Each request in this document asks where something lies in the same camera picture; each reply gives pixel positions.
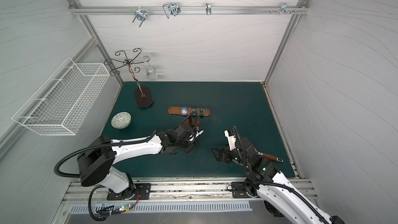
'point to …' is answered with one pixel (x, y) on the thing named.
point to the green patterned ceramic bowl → (121, 120)
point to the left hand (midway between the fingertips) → (188, 145)
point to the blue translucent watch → (184, 111)
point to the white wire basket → (59, 106)
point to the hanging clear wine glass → (151, 71)
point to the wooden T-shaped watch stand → (176, 110)
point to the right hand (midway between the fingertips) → (219, 142)
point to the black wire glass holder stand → (143, 95)
